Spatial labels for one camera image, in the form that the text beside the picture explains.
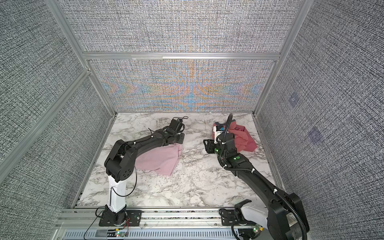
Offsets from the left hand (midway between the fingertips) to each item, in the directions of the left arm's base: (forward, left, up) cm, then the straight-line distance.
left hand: (181, 136), depth 98 cm
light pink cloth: (-15, +11, -1) cm, 19 cm away
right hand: (-11, -14, +12) cm, 22 cm away
